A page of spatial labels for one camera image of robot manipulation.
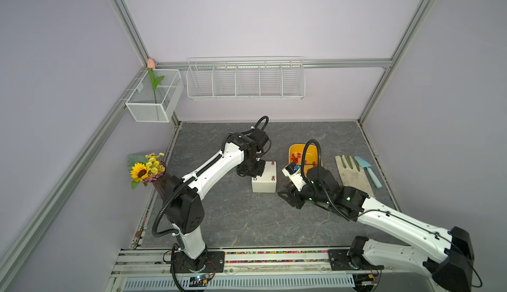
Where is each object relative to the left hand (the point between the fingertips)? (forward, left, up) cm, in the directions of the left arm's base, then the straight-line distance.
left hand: (256, 175), depth 80 cm
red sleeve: (+8, -8, -4) cm, 12 cm away
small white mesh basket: (+26, +45, +20) cm, 55 cm away
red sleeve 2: (+1, -7, -5) cm, 9 cm away
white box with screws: (0, -4, -7) cm, 8 cm away
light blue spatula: (+9, -57, -14) cm, 59 cm away
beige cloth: (+4, -48, -15) cm, 51 cm away
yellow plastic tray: (+17, -30, -15) cm, 38 cm away
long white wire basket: (+48, +1, +15) cm, 50 cm away
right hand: (-8, -9, +3) cm, 13 cm away
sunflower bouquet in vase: (+1, +39, +10) cm, 40 cm away
